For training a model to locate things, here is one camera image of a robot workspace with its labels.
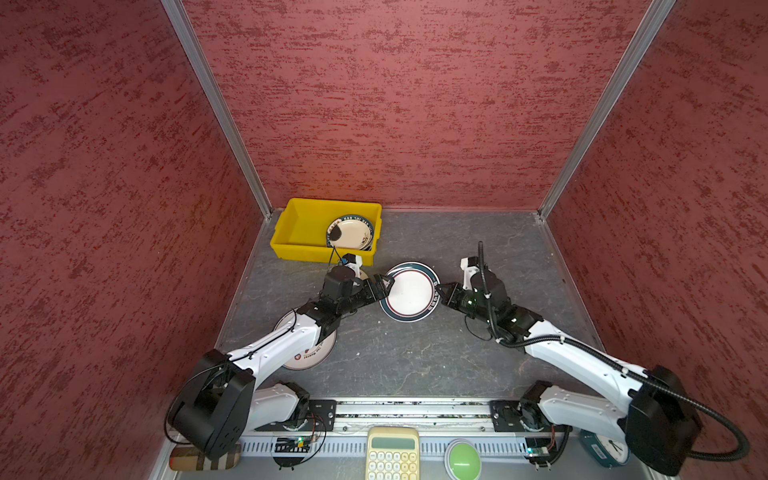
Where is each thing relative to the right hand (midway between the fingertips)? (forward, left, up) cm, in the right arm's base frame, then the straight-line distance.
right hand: (433, 294), depth 80 cm
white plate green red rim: (+1, +5, -3) cm, 6 cm away
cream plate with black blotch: (+33, +26, -11) cm, 44 cm away
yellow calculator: (-34, +12, -13) cm, 39 cm away
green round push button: (-36, -4, -13) cm, 38 cm away
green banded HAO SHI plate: (+34, +26, -11) cm, 44 cm away
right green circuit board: (-34, -23, -16) cm, 44 cm away
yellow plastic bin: (+35, +46, -12) cm, 59 cm away
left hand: (+3, +13, -2) cm, 14 cm away
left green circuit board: (-32, +37, -16) cm, 51 cm away
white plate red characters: (-11, +34, -14) cm, 39 cm away
